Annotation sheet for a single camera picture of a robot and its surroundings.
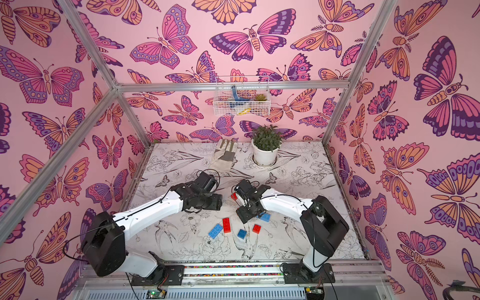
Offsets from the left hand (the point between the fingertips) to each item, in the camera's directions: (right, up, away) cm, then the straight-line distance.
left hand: (219, 202), depth 85 cm
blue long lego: (+22, -9, +8) cm, 25 cm away
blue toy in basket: (+7, +51, +9) cm, 52 cm away
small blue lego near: (+10, -14, -2) cm, 17 cm away
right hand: (+13, -5, +3) cm, 15 cm away
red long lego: (+3, -10, +1) cm, 10 cm away
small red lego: (+17, -12, -1) cm, 21 cm away
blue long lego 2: (-2, -13, -2) cm, 13 cm away
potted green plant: (+23, +29, +12) cm, 39 cm away
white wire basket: (+10, +52, +10) cm, 53 cm away
